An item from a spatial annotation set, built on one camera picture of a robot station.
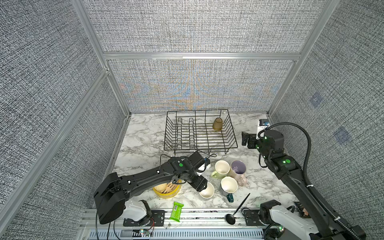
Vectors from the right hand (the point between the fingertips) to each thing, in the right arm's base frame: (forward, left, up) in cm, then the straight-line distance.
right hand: (252, 131), depth 76 cm
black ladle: (-34, +12, -25) cm, 44 cm away
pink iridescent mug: (-10, +5, -22) cm, 25 cm away
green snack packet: (-32, +39, -25) cm, 57 cm away
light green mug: (-10, +13, -21) cm, 27 cm away
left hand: (-21, +26, -16) cm, 37 cm away
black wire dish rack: (+21, +26, -24) cm, 41 cm away
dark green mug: (-19, +11, -24) cm, 32 cm away
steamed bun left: (-21, +47, -20) cm, 56 cm away
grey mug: (-23, +22, -24) cm, 40 cm away
